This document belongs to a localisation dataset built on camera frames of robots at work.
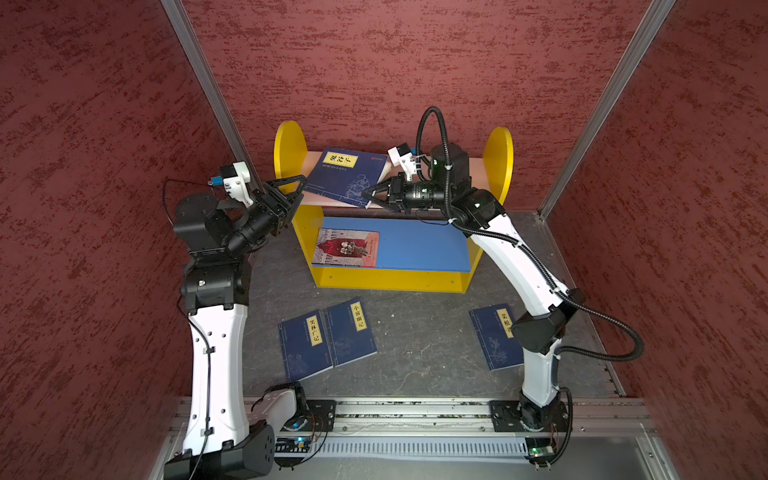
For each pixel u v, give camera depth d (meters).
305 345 0.85
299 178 0.54
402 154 0.61
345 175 0.67
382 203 0.62
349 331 0.88
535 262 0.49
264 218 0.50
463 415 0.76
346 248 0.90
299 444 0.70
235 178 0.51
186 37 0.75
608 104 0.88
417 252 0.88
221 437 0.36
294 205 0.54
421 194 0.57
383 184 0.61
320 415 0.73
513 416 0.73
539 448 0.71
